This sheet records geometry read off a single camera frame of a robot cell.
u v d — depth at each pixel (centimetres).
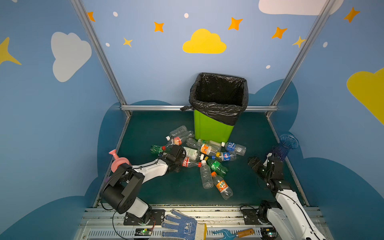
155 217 74
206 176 83
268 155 79
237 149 96
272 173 64
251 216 75
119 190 45
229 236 70
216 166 88
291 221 46
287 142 85
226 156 91
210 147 96
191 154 94
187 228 71
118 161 81
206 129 90
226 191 82
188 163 91
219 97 101
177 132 104
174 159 71
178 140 98
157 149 95
